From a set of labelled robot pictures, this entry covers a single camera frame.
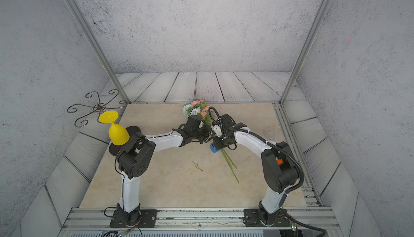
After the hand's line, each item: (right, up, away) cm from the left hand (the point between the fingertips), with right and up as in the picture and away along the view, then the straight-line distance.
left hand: (220, 134), depth 91 cm
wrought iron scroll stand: (-58, +13, -16) cm, 62 cm away
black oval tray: (-61, -9, +3) cm, 62 cm away
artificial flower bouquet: (-12, +15, +5) cm, 20 cm away
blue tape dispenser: (-4, -8, +1) cm, 9 cm away
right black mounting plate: (+14, -35, -19) cm, 42 cm away
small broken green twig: (-13, -18, -1) cm, 22 cm away
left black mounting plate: (-36, -34, -21) cm, 54 cm away
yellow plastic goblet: (-48, +2, -18) cm, 51 cm away
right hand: (-2, -5, -2) cm, 6 cm away
